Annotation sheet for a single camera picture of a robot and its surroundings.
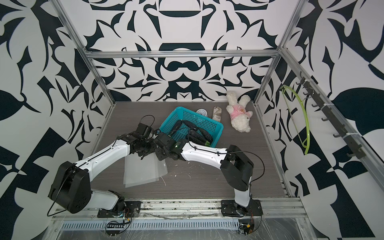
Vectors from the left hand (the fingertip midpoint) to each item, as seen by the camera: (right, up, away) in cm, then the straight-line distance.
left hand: (155, 146), depth 88 cm
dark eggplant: (+30, +6, +11) cm, 32 cm away
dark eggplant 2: (+24, +3, +9) cm, 25 cm away
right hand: (+3, 0, -5) cm, 6 cm away
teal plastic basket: (+35, +11, +11) cm, 38 cm away
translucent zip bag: (-8, -13, -4) cm, 16 cm away
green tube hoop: (+72, +14, -21) cm, 77 cm away
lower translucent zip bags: (-3, -12, -3) cm, 13 cm away
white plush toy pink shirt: (+52, +22, +15) cm, 59 cm away
